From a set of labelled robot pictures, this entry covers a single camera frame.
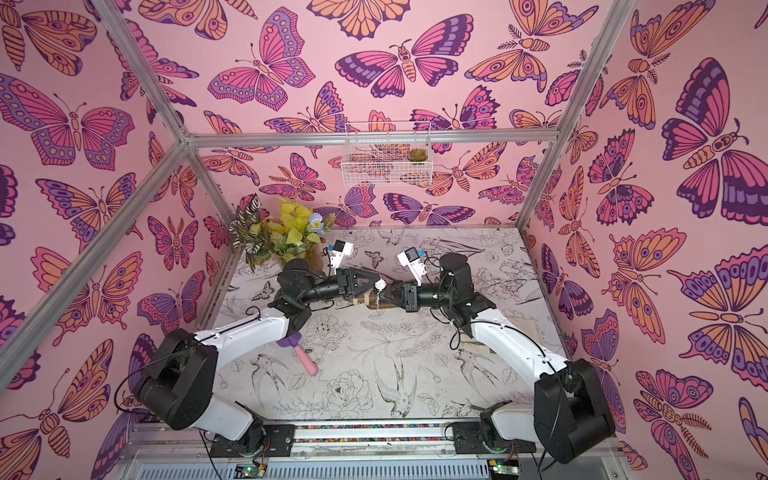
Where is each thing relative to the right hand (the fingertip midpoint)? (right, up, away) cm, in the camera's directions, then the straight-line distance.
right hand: (385, 295), depth 73 cm
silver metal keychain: (-1, +2, 0) cm, 3 cm away
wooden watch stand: (-5, -4, +19) cm, 20 cm away
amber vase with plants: (-28, +16, +15) cm, 36 cm away
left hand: (-1, +3, -1) cm, 3 cm away
